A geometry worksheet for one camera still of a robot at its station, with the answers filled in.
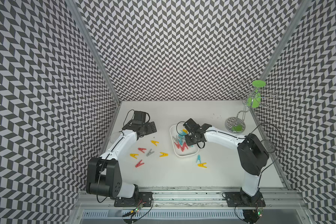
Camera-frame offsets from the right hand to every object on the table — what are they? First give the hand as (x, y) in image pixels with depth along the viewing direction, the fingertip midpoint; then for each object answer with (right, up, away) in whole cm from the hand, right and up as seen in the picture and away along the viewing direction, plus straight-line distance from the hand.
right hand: (191, 141), depth 91 cm
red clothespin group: (-9, -3, +3) cm, 9 cm away
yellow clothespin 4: (+6, -13, -6) cm, 16 cm away
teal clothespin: (-7, +3, +6) cm, 9 cm away
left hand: (-28, +8, -3) cm, 29 cm away
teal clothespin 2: (-7, -1, +2) cm, 7 cm away
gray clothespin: (-10, +1, +5) cm, 11 cm away
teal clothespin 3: (0, 0, -11) cm, 11 cm away
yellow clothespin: (-24, -1, +3) cm, 25 cm away
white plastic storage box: (-10, +7, +6) cm, 14 cm away
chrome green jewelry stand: (+35, +10, +10) cm, 38 cm away
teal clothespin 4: (+5, -10, -4) cm, 11 cm away
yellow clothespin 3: (-37, -8, -3) cm, 38 cm away
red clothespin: (-33, -5, 0) cm, 33 cm away
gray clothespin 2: (-27, -7, -2) cm, 28 cm away
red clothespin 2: (-33, -12, -6) cm, 35 cm away
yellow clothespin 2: (-18, -8, -2) cm, 19 cm away
